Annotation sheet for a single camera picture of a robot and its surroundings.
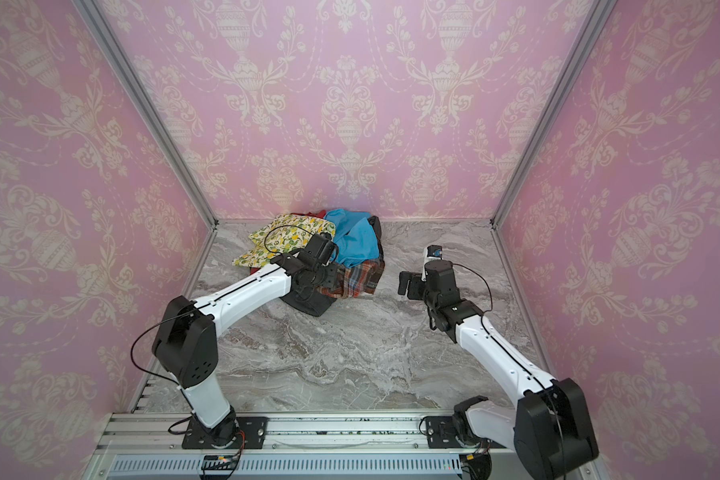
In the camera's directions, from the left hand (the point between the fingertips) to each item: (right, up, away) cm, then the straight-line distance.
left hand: (330, 274), depth 90 cm
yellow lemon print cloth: (-20, +13, +16) cm, 29 cm away
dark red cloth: (-7, +20, +19) cm, 29 cm away
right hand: (+25, 0, -5) cm, 26 cm away
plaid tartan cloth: (+7, -3, +4) cm, 8 cm away
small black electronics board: (-26, -45, -17) cm, 54 cm away
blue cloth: (+7, +11, +7) cm, 15 cm away
